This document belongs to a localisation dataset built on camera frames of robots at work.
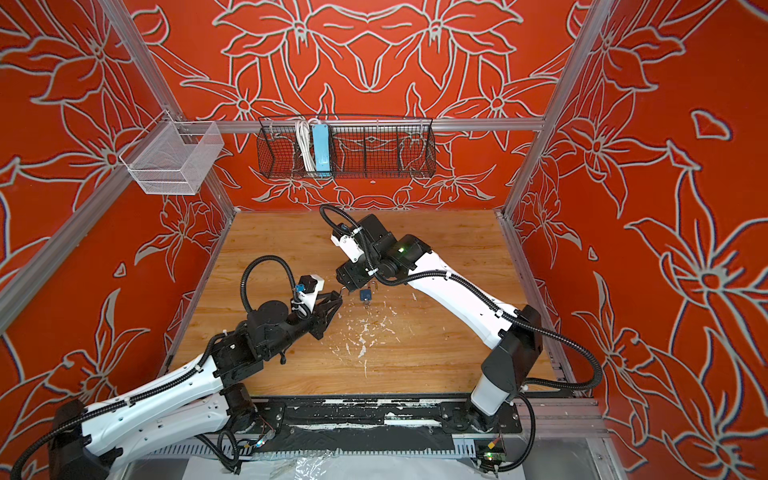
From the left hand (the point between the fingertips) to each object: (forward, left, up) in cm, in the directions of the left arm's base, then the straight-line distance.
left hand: (336, 296), depth 71 cm
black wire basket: (+51, -1, +9) cm, 52 cm away
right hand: (+6, -1, +2) cm, 7 cm away
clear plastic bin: (+40, +58, +10) cm, 71 cm away
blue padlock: (+12, -5, -21) cm, 25 cm away
